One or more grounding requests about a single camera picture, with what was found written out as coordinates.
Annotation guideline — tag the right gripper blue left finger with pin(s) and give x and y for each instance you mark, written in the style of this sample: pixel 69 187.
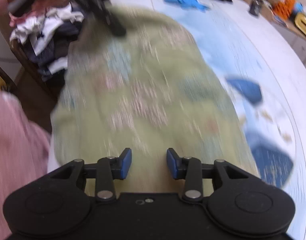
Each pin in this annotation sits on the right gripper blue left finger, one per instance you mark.
pixel 124 163

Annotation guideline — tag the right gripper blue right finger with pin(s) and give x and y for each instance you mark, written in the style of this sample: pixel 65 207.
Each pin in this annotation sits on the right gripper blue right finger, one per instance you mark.
pixel 174 164

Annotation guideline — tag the pile of white pink clothes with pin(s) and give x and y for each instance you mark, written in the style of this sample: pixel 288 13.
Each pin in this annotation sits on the pile of white pink clothes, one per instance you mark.
pixel 45 37

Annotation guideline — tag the white sideboard cabinet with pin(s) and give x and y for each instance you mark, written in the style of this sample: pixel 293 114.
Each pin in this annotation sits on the white sideboard cabinet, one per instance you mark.
pixel 287 28

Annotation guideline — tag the dark jar on table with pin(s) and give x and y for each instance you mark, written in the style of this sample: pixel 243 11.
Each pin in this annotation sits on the dark jar on table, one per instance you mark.
pixel 255 7

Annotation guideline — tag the orange patterned bag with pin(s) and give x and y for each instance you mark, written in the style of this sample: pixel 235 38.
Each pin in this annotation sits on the orange patterned bag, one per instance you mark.
pixel 283 8

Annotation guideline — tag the green embroidered sheer jacket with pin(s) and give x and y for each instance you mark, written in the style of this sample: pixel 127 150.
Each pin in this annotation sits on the green embroidered sheer jacket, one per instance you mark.
pixel 149 91

